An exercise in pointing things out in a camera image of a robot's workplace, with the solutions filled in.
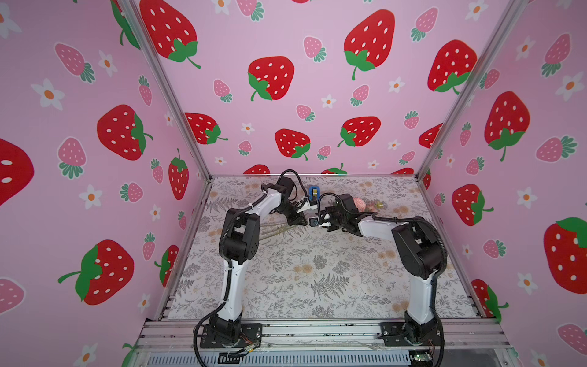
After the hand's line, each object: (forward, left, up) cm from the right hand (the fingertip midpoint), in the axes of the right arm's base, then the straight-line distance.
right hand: (316, 213), depth 98 cm
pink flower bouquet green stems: (+3, -20, +3) cm, 20 cm away
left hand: (-2, +4, -3) cm, 6 cm away
